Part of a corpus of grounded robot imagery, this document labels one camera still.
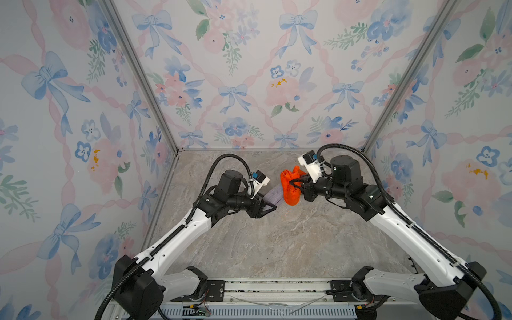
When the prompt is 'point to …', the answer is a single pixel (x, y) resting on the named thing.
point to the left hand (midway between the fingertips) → (272, 203)
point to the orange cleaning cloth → (291, 192)
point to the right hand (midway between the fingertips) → (293, 180)
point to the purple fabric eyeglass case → (275, 196)
